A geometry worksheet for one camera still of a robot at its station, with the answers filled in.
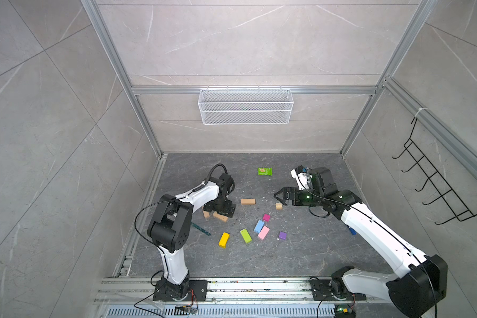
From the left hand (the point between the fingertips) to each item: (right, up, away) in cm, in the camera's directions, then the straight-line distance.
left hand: (221, 208), depth 93 cm
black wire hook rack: (+77, +16, -26) cm, 83 cm away
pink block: (+20, -10, -5) cm, 23 cm away
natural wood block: (+2, -5, -3) cm, 6 cm away
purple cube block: (+28, -11, -5) cm, 31 cm away
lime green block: (+12, -11, -7) cm, 18 cm away
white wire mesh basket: (+12, +51, +8) cm, 53 cm away
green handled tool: (-6, -10, -5) cm, 13 cm away
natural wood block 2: (+13, +2, +6) cm, 14 cm away
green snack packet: (+23, +18, +17) cm, 34 cm away
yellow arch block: (+2, -12, -9) cm, 15 cm away
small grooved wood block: (+29, 0, +5) cm, 29 cm away
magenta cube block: (+22, -4, 0) cm, 22 cm away
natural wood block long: (-7, -3, 0) cm, 8 cm away
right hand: (+26, +9, -15) cm, 32 cm away
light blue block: (+18, -8, -4) cm, 20 cm away
